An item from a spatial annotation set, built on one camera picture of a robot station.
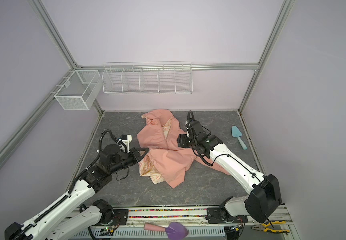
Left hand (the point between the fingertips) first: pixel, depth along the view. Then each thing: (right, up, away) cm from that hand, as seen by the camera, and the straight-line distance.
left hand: (149, 151), depth 72 cm
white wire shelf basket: (-6, +45, +27) cm, 53 cm away
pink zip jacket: (+7, -7, +7) cm, 12 cm away
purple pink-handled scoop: (+12, -38, -1) cm, 40 cm away
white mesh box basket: (-50, +35, +23) cm, 65 cm away
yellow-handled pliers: (+54, -35, -2) cm, 65 cm away
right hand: (+16, +5, +8) cm, 18 cm away
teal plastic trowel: (+56, +8, +36) cm, 67 cm away
